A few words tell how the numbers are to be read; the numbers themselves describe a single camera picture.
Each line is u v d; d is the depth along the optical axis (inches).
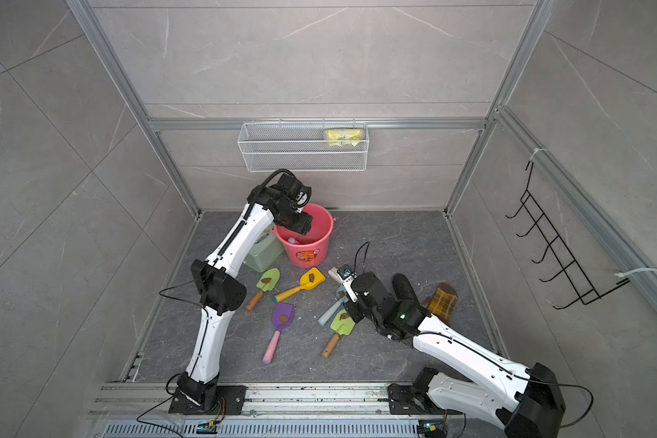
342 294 36.8
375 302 21.5
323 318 34.5
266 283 37.9
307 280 38.5
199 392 25.1
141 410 29.8
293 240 35.0
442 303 36.4
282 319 34.6
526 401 15.3
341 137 32.9
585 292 23.1
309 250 36.5
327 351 31.4
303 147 39.7
